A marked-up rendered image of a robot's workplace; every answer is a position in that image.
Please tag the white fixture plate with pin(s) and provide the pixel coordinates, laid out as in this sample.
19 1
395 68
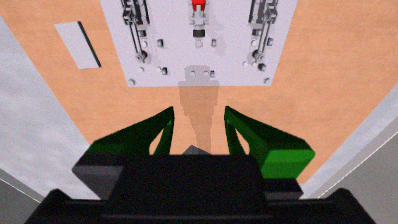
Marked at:
228 24

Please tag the black toggle clamp with red handle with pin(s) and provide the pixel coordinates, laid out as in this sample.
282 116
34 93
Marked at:
139 8

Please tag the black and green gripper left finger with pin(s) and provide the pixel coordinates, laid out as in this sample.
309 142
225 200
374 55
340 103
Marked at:
137 138

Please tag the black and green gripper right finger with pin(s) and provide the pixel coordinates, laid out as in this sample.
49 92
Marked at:
280 155

